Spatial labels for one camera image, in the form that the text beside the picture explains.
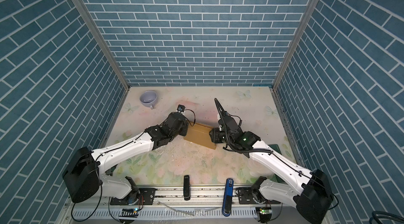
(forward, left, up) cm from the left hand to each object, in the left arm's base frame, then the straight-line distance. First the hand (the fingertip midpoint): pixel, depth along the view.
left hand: (186, 123), depth 85 cm
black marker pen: (-32, -2, -9) cm, 33 cm away
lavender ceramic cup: (+28, +30, -11) cm, 42 cm away
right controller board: (-40, -39, -17) cm, 58 cm away
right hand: (-7, -13, +3) cm, 15 cm away
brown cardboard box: (-7, -8, +1) cm, 11 cm away
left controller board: (-38, +25, -17) cm, 49 cm away
